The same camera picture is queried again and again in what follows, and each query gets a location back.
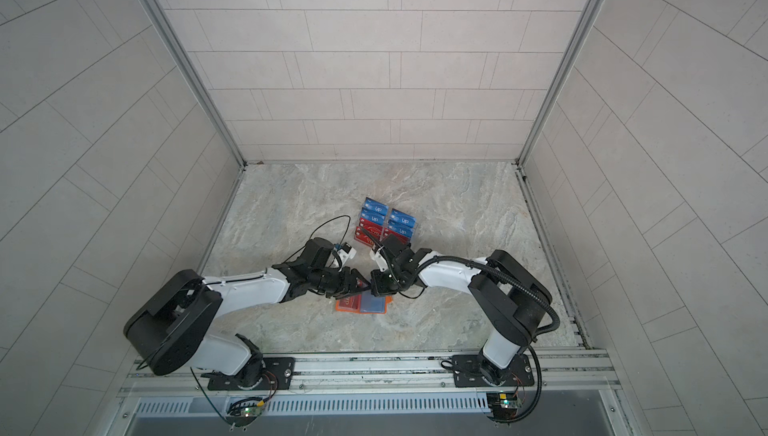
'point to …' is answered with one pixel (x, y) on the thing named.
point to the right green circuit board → (504, 406)
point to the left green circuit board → (243, 416)
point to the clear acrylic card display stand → (383, 229)
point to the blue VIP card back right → (399, 216)
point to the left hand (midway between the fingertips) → (373, 288)
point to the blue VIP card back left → (376, 206)
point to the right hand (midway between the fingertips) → (369, 295)
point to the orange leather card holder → (365, 302)
